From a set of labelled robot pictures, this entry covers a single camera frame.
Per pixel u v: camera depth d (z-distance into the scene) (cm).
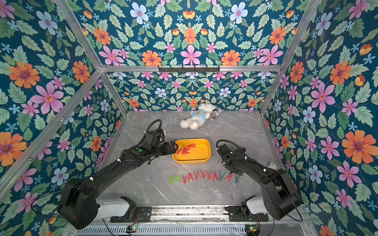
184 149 96
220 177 86
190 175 86
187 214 75
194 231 77
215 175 86
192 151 96
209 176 86
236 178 85
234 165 61
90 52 85
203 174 87
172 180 84
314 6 68
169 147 74
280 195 42
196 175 86
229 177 86
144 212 74
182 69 91
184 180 85
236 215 73
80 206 41
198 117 106
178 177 86
